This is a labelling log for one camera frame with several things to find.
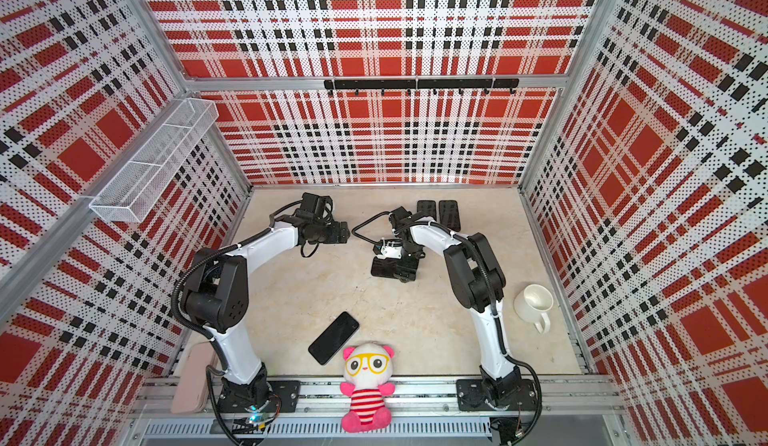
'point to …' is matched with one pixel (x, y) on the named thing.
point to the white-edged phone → (448, 214)
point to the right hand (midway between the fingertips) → (411, 264)
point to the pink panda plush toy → (368, 368)
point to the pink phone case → (192, 390)
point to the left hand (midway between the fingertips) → (338, 237)
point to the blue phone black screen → (333, 338)
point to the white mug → (532, 305)
